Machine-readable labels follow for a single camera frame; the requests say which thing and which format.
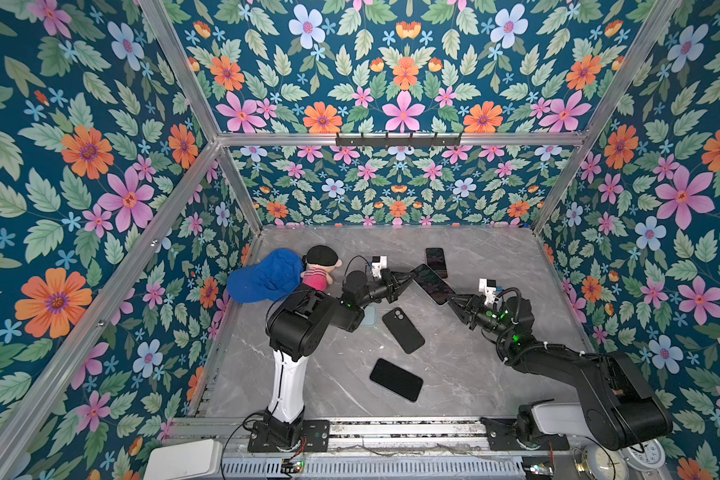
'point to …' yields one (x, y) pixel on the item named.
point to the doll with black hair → (318, 265)
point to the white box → (186, 461)
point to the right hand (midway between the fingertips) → (447, 297)
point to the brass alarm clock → (602, 463)
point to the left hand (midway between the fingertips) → (419, 272)
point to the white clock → (646, 456)
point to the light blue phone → (370, 317)
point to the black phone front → (396, 380)
